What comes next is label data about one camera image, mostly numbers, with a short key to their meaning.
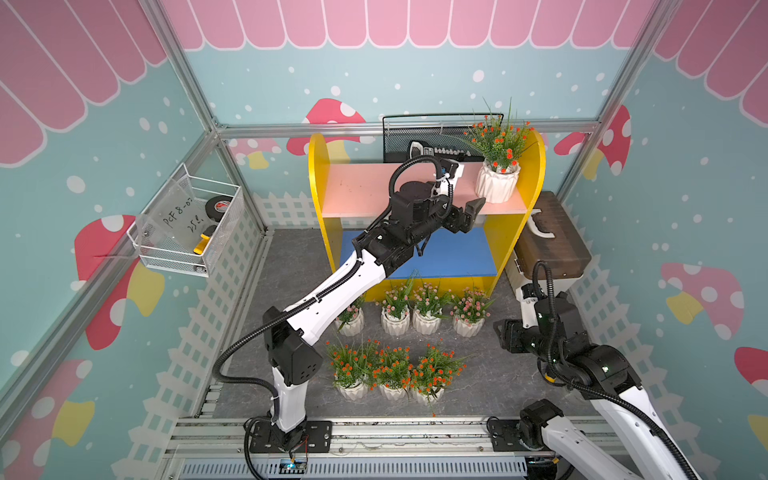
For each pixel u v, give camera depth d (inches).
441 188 22.2
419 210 20.0
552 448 24.3
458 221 23.7
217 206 31.5
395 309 32.2
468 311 32.0
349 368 28.0
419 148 35.3
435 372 27.6
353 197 28.9
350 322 34.3
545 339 19.8
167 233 25.6
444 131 35.2
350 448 29.2
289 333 18.0
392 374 28.1
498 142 23.6
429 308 32.8
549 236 35.2
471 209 23.2
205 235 24.5
